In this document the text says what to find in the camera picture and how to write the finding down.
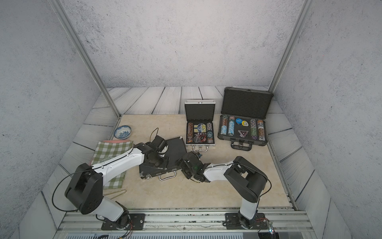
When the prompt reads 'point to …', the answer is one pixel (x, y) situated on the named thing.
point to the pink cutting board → (116, 141)
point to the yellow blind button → (244, 123)
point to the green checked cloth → (107, 151)
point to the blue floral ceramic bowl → (122, 132)
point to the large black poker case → (250, 105)
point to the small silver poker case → (200, 129)
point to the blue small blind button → (238, 120)
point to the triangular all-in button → (242, 133)
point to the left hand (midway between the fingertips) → (169, 166)
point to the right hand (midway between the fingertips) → (177, 165)
